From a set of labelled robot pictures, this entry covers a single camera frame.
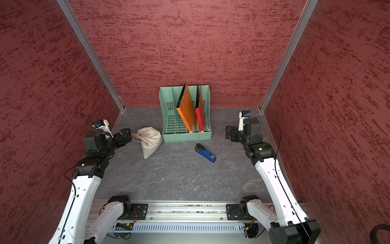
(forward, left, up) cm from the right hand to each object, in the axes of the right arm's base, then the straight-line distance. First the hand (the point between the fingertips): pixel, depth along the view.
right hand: (234, 130), depth 76 cm
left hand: (-2, +56, +1) cm, 56 cm away
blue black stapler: (-1, +15, -22) cm, 26 cm away
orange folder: (+19, +25, -3) cm, 32 cm away
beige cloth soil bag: (+4, +47, -12) cm, 48 cm away
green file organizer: (+20, +37, -23) cm, 48 cm away
